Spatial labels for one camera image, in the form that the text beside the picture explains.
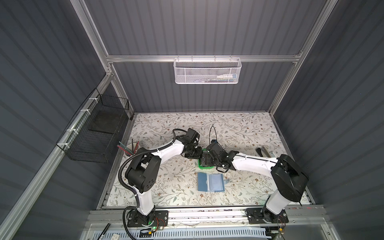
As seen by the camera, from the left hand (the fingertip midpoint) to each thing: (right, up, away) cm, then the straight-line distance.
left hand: (201, 156), depth 91 cm
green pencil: (-46, +7, -5) cm, 46 cm away
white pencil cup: (-43, +5, 0) cm, 44 cm away
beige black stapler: (+44, +1, +11) cm, 45 cm away
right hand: (+4, -2, -1) cm, 5 cm away
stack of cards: (+3, 0, -10) cm, 11 cm away
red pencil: (-39, +7, -2) cm, 40 cm away
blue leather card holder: (+6, -14, -6) cm, 16 cm away
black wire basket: (-55, +14, -18) cm, 60 cm away
